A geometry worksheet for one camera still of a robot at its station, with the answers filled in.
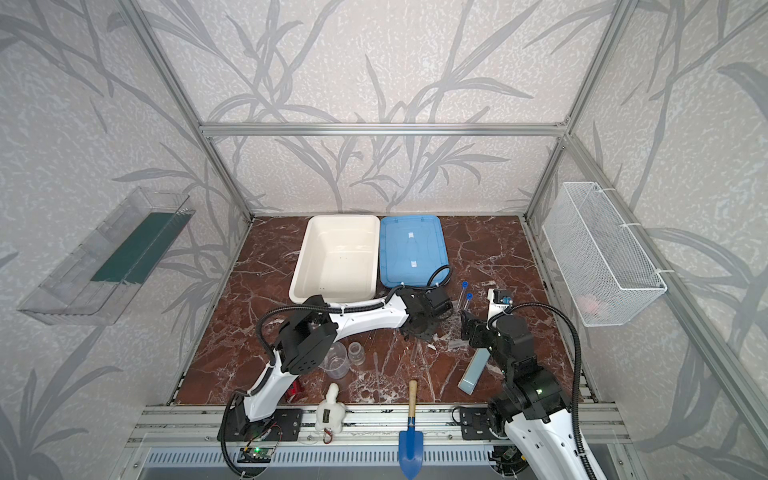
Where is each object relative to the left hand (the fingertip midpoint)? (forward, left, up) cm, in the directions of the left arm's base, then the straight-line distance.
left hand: (428, 324), depth 90 cm
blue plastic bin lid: (+30, +4, -1) cm, 30 cm away
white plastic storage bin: (+25, +31, -2) cm, 40 cm away
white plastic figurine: (-24, +25, +3) cm, 35 cm away
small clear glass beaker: (-11, +20, +6) cm, 24 cm away
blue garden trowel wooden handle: (-30, +5, -1) cm, 30 cm away
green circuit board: (-33, +43, -2) cm, 54 cm away
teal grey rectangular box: (-14, -11, +3) cm, 19 cm away
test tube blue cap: (+12, -12, +2) cm, 18 cm away
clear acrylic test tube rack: (-2, -7, -1) cm, 7 cm away
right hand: (-1, -11, +17) cm, 20 cm away
